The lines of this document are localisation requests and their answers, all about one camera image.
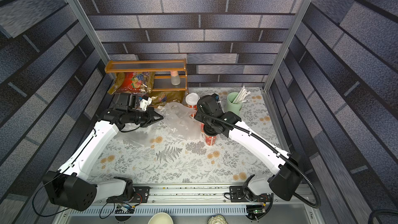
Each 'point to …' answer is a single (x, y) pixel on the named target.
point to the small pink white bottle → (175, 78)
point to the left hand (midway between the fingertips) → (163, 116)
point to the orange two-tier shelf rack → (170, 74)
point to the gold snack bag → (161, 98)
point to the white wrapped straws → (240, 98)
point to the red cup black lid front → (210, 140)
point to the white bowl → (160, 218)
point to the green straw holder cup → (236, 108)
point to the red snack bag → (137, 82)
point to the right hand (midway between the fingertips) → (195, 112)
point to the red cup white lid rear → (192, 99)
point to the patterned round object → (217, 219)
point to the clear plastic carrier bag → (179, 121)
